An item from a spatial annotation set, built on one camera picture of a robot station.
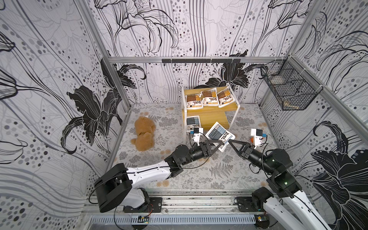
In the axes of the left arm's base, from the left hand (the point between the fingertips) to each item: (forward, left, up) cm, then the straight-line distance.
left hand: (223, 148), depth 64 cm
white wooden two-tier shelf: (+27, +4, -10) cm, 29 cm away
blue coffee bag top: (+24, +14, -12) cm, 30 cm away
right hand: (+1, -3, +3) cm, 4 cm away
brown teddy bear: (+23, +45, -19) cm, 54 cm away
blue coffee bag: (+7, +2, +3) cm, 7 cm away
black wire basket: (+43, -48, +3) cm, 64 cm away
